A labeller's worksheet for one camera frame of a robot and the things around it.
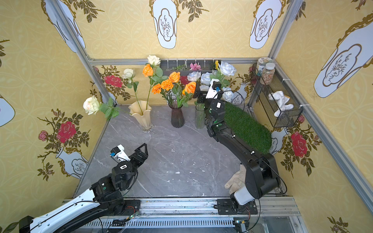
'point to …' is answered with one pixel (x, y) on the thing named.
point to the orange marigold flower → (157, 89)
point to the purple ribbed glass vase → (177, 117)
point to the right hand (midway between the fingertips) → (212, 81)
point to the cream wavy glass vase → (144, 120)
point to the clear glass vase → (200, 114)
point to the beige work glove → (237, 181)
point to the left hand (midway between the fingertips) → (138, 147)
